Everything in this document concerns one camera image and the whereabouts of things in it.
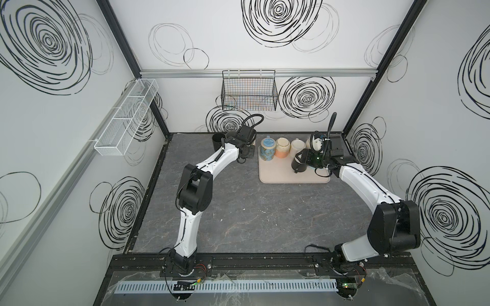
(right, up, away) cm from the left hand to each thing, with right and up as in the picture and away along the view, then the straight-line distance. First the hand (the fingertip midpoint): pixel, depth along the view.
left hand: (249, 150), depth 97 cm
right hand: (+22, -3, -10) cm, 25 cm away
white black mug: (+25, -8, -1) cm, 26 cm away
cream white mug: (+27, +3, +9) cm, 28 cm away
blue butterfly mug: (+9, +1, +2) cm, 10 cm away
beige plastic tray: (+16, -12, +6) cm, 21 cm away
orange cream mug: (+18, +1, +5) cm, 19 cm away
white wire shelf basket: (-51, +5, -24) cm, 57 cm away
